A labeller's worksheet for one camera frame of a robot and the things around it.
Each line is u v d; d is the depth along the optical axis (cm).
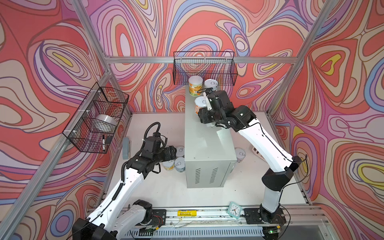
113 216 41
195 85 76
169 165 86
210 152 61
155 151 60
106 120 73
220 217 75
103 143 72
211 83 78
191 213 73
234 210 74
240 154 91
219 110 51
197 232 70
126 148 93
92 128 73
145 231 72
